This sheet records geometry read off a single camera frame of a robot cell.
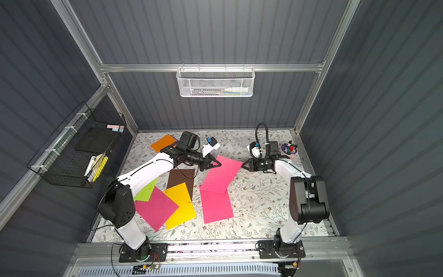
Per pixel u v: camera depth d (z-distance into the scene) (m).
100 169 0.69
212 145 0.72
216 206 0.86
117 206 0.45
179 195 0.91
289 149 0.93
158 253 0.73
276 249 0.67
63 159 0.67
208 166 0.74
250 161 0.81
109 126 0.85
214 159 0.76
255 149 0.84
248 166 0.85
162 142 1.17
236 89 0.91
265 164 0.71
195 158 0.71
